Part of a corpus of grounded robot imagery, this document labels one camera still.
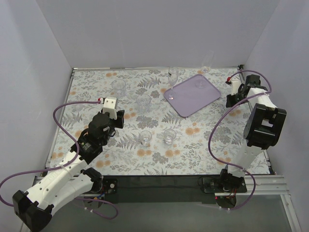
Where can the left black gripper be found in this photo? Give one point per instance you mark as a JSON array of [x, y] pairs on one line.
[[119, 118]]

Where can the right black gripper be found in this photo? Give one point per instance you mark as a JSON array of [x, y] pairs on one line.
[[232, 100]]

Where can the champagne flute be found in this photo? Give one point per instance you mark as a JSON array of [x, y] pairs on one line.
[[173, 74], [205, 68]]

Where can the small glass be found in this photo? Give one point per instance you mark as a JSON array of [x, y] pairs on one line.
[[145, 137], [169, 136]]

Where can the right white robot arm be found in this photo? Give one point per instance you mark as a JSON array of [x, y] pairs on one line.
[[262, 129]]

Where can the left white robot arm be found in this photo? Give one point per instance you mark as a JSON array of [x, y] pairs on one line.
[[36, 206]]

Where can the lavender plastic tray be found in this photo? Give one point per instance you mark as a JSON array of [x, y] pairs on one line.
[[192, 95]]

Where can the ribbed tumbler centre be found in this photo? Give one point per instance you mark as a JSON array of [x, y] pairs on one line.
[[143, 103]]

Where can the faceted tumbler back left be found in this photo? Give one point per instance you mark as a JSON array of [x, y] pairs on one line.
[[119, 87]]

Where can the floral table mat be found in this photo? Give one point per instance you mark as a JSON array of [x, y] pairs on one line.
[[204, 141]]

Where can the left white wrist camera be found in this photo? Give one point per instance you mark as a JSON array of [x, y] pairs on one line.
[[109, 106]]

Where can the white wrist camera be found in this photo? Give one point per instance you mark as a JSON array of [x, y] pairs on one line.
[[109, 106], [235, 84]]

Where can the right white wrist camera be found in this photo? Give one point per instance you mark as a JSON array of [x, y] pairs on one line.
[[235, 84]]

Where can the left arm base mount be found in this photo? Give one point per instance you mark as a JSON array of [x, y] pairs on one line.
[[109, 187]]

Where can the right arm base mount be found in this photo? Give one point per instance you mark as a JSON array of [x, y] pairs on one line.
[[229, 186]]

